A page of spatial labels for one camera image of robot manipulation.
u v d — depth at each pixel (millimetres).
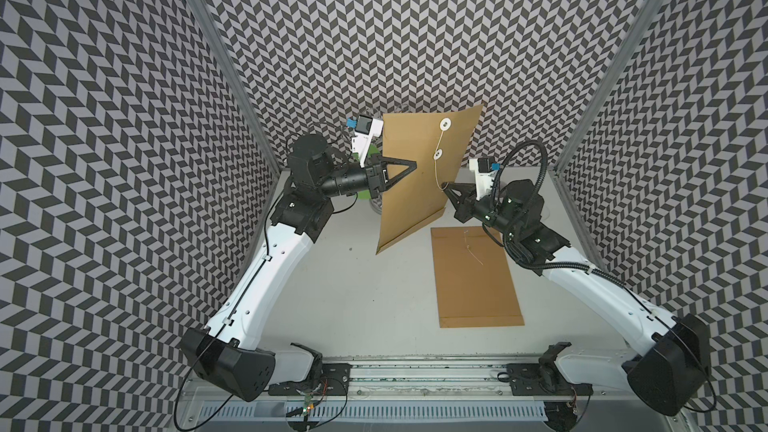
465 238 989
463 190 662
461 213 634
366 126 509
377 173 510
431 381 741
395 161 569
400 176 561
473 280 943
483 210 628
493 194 612
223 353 366
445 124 543
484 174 614
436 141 559
